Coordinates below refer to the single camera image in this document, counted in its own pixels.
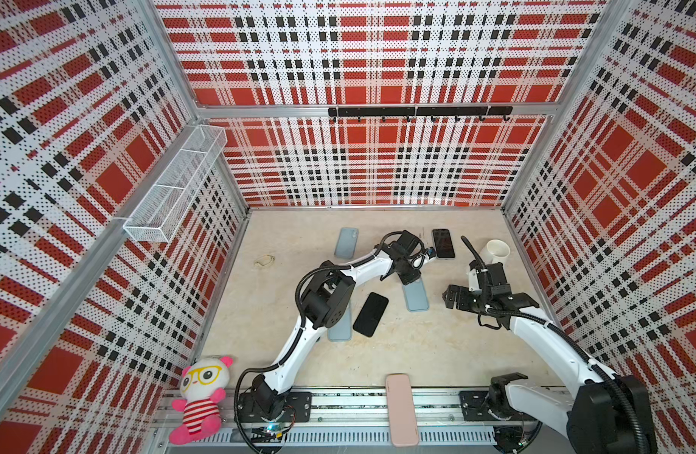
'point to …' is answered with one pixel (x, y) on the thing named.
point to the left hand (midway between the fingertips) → (413, 274)
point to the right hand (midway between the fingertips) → (459, 300)
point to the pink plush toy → (202, 387)
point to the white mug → (495, 251)
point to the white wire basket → (165, 218)
